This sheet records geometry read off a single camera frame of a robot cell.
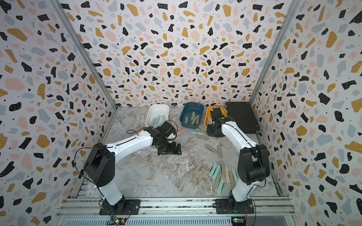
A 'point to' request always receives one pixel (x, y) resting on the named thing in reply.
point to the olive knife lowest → (218, 181)
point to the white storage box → (157, 114)
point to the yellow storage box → (208, 113)
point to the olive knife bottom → (222, 168)
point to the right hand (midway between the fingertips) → (210, 132)
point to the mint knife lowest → (221, 184)
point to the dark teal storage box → (191, 115)
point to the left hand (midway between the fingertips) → (177, 152)
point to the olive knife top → (211, 149)
